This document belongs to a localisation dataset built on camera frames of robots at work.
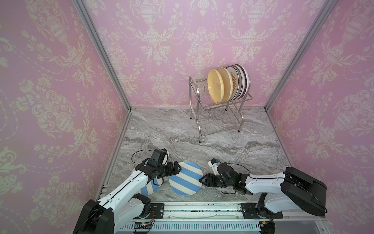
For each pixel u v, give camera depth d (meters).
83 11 0.70
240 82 0.76
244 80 0.76
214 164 0.79
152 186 0.81
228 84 0.75
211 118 1.16
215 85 0.88
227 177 0.66
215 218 0.71
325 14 0.71
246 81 0.76
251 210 0.73
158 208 0.75
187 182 0.83
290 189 0.44
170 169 0.74
